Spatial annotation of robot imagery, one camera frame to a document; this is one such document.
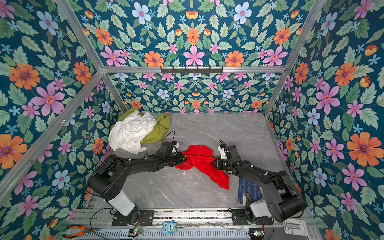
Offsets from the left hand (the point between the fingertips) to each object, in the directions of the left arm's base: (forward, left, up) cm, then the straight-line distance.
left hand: (189, 155), depth 90 cm
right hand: (-4, -15, -2) cm, 15 cm away
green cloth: (+18, +20, +2) cm, 27 cm away
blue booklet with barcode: (-22, -36, -5) cm, 42 cm away
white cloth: (+17, +40, +2) cm, 44 cm away
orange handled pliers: (-34, +52, -4) cm, 62 cm away
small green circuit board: (-36, +25, -5) cm, 44 cm away
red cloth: (-2, -8, +1) cm, 8 cm away
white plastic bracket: (-40, -50, -3) cm, 64 cm away
